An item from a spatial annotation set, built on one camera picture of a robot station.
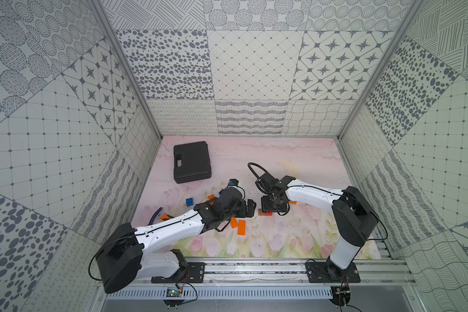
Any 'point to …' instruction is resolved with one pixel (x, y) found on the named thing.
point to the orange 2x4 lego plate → (292, 202)
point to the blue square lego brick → (189, 201)
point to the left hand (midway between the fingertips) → (254, 208)
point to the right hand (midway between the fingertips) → (271, 210)
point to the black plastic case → (191, 162)
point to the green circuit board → (173, 293)
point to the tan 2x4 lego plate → (260, 212)
